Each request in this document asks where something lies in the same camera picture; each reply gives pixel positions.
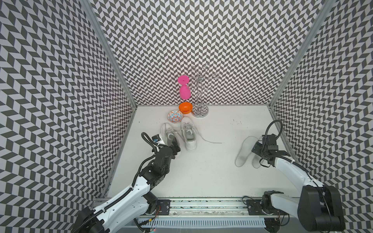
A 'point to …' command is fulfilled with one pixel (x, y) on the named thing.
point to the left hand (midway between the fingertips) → (168, 141)
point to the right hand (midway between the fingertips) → (260, 152)
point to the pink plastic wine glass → (185, 92)
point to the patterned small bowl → (175, 116)
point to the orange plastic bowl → (185, 108)
